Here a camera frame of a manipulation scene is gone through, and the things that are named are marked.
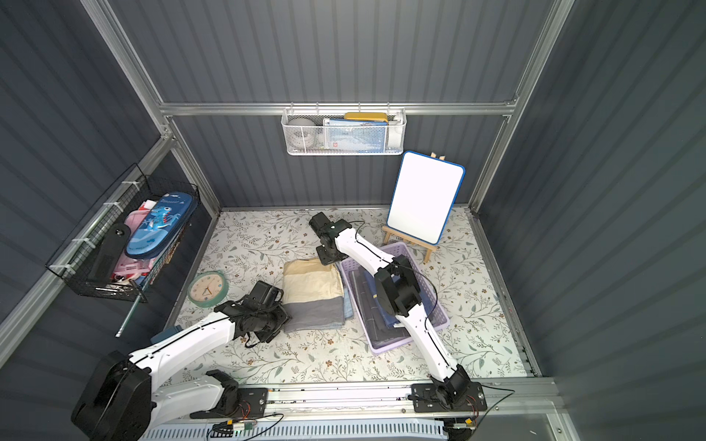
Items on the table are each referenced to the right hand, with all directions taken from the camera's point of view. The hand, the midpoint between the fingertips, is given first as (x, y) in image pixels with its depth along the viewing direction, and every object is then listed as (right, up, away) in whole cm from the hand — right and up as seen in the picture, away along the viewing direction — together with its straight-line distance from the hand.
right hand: (336, 254), depth 100 cm
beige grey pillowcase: (-7, -14, -7) cm, 17 cm away
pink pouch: (-47, -1, -35) cm, 58 cm away
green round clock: (-43, -12, -7) cm, 46 cm away
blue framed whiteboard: (+30, +20, -11) cm, 38 cm away
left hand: (-13, -20, -15) cm, 29 cm away
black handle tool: (-50, +3, -36) cm, 62 cm away
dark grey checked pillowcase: (+15, -23, -18) cm, 33 cm away
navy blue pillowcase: (+17, -19, -18) cm, 31 cm away
